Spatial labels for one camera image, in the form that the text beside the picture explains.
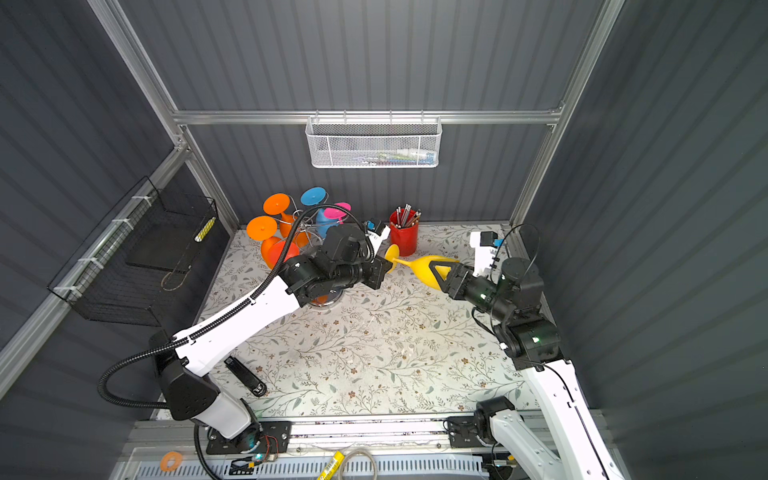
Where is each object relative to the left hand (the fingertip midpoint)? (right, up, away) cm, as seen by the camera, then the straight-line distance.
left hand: (392, 263), depth 72 cm
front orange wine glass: (-33, +8, +3) cm, 34 cm away
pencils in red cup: (+4, +15, +33) cm, 36 cm away
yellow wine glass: (+7, 0, -6) cm, 9 cm away
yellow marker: (-14, -47, -4) cm, 49 cm away
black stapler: (-36, -33, +7) cm, 50 cm away
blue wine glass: (-22, +19, +12) cm, 31 cm away
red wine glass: (-30, +3, +2) cm, 30 cm away
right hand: (+10, -1, -9) cm, 13 cm away
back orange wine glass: (-32, +16, +8) cm, 36 cm away
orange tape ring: (-54, -47, -2) cm, 72 cm away
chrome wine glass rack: (-22, +10, +8) cm, 26 cm away
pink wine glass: (-15, +13, +5) cm, 20 cm away
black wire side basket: (-64, 0, +3) cm, 64 cm away
